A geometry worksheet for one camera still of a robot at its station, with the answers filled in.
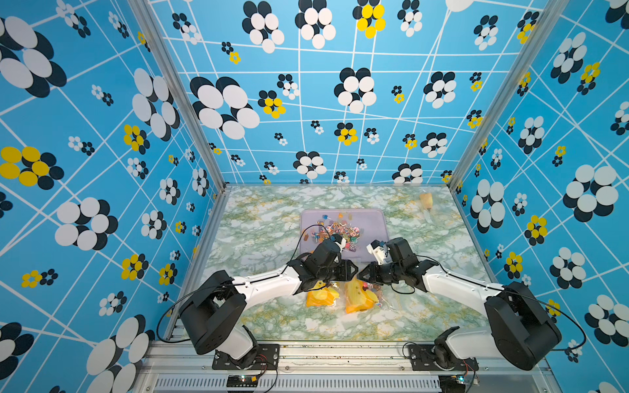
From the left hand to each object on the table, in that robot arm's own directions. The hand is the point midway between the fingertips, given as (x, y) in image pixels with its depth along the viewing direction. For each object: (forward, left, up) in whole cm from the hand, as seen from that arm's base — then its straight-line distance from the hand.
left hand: (359, 268), depth 81 cm
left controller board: (-30, +36, -13) cm, 49 cm away
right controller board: (-30, -25, -11) cm, 41 cm away
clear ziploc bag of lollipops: (+36, -34, -5) cm, 50 cm away
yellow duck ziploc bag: (-6, +13, -9) cm, 17 cm away
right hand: (0, -1, -5) cm, 5 cm away
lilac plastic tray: (+24, -3, -10) cm, 26 cm away
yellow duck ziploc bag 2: (-8, 0, -5) cm, 9 cm away
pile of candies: (+19, +2, -7) cm, 21 cm away
